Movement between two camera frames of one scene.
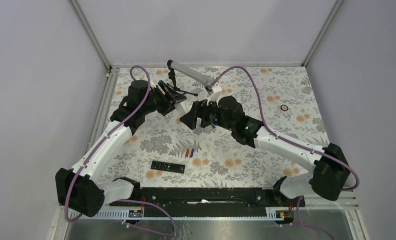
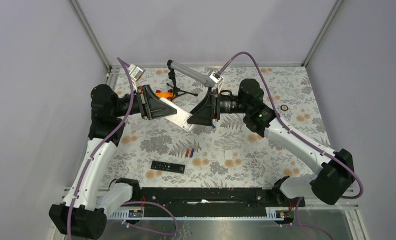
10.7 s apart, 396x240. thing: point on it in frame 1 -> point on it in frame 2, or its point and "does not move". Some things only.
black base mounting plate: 209,201 does not move
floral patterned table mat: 166,150 does not move
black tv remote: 172,167 does not move
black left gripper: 169,99 -> 153,111
